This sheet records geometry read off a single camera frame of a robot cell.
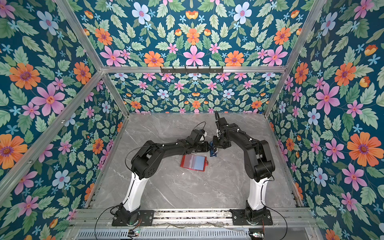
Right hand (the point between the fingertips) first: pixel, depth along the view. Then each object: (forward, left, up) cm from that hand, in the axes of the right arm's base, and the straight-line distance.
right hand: (217, 144), depth 96 cm
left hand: (0, +2, 0) cm, 2 cm away
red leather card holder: (-12, +12, -3) cm, 17 cm away
